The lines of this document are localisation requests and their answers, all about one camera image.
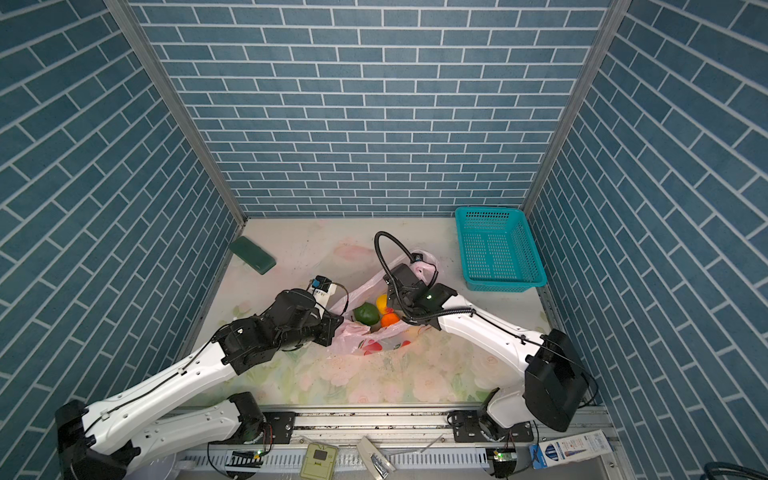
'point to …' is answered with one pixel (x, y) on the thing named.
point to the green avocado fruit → (367, 314)
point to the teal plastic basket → (498, 250)
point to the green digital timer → (320, 462)
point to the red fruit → (371, 347)
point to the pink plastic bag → (349, 337)
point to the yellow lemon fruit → (382, 302)
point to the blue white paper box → (581, 446)
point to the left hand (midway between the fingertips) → (346, 321)
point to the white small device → (378, 465)
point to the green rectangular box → (252, 254)
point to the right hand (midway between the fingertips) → (400, 290)
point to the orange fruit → (389, 319)
